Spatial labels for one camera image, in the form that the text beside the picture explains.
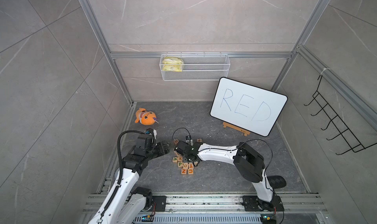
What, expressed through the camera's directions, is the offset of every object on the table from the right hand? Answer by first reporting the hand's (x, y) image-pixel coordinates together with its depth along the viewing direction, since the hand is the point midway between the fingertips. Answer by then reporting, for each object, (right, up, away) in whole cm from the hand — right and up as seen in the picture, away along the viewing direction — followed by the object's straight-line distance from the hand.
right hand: (188, 156), depth 90 cm
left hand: (-12, +11, -12) cm, 20 cm away
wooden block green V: (-8, -1, -4) cm, 9 cm away
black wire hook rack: (+68, +15, -31) cm, 76 cm away
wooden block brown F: (+7, +9, +5) cm, 13 cm away
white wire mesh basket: (+4, +59, +11) cm, 60 cm away
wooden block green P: (-5, -3, -6) cm, 8 cm away
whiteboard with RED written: (+38, +31, +2) cm, 49 cm away
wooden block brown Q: (-2, -3, -6) cm, 7 cm away
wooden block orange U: (+2, -6, -8) cm, 10 cm away
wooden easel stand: (+38, +15, +7) cm, 41 cm away
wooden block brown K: (-5, 0, -4) cm, 6 cm away
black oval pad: (+48, -10, -12) cm, 50 cm away
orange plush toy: (-30, +24, +9) cm, 39 cm away
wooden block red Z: (-3, -6, -8) cm, 10 cm away
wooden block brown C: (-9, +8, +5) cm, 13 cm away
